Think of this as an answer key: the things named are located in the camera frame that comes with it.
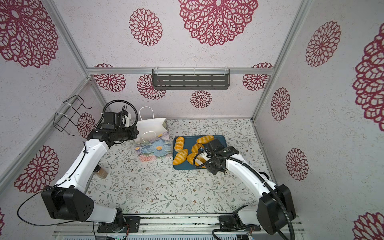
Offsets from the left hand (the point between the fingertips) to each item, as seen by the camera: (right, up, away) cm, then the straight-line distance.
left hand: (138, 134), depth 82 cm
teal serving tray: (+25, -9, +20) cm, 34 cm away
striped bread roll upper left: (+21, -7, +18) cm, 29 cm away
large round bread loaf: (+28, -15, +12) cm, 34 cm away
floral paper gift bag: (+8, -3, 0) cm, 9 cm away
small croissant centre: (+32, -9, +16) cm, 37 cm away
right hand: (+41, -16, +1) cm, 44 cm away
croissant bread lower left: (+22, -14, +13) cm, 29 cm away
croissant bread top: (+39, -4, +21) cm, 44 cm away
